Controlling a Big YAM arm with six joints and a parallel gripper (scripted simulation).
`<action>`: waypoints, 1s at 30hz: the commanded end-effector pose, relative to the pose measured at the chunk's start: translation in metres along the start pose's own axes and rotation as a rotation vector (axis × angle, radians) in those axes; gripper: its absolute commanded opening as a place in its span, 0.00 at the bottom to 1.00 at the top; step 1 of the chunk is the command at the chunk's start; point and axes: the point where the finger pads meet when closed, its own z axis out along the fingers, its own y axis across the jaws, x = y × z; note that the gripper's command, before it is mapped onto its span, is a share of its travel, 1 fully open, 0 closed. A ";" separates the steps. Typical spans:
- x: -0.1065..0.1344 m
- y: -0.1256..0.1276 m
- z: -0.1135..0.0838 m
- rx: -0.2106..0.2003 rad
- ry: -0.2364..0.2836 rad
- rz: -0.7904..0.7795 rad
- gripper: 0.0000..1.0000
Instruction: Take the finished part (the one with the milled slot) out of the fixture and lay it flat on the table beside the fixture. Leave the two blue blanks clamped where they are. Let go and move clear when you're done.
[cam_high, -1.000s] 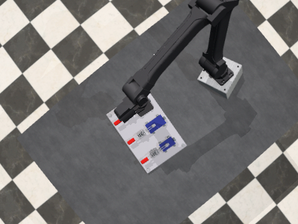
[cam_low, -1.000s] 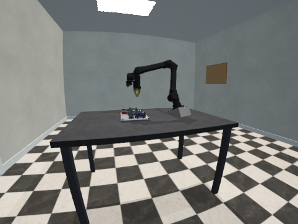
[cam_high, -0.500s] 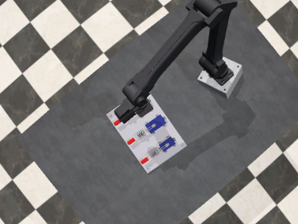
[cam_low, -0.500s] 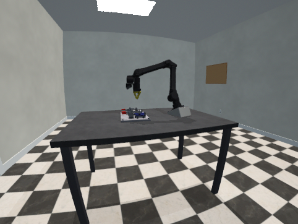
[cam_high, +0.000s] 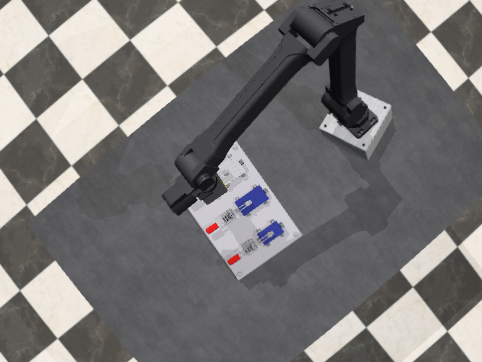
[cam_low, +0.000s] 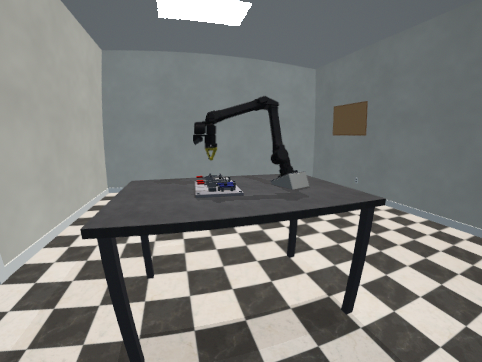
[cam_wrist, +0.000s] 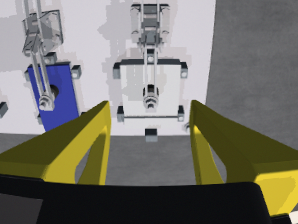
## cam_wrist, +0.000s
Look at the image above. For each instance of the blue rectangular block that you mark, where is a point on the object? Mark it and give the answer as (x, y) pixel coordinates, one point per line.
(66, 103)

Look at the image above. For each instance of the white rectangular block with slot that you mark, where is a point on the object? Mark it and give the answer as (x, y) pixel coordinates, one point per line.
(133, 83)

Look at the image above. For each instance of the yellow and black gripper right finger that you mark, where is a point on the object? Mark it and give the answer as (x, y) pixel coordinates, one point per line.
(248, 156)

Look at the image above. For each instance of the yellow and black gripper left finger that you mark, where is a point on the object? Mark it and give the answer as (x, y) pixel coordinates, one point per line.
(54, 155)

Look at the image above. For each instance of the light grey fixture plate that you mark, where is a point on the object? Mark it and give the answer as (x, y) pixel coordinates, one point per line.
(96, 34)

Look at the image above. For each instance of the grey toggle clamp with red handle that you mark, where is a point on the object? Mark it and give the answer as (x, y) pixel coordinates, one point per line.
(48, 29)

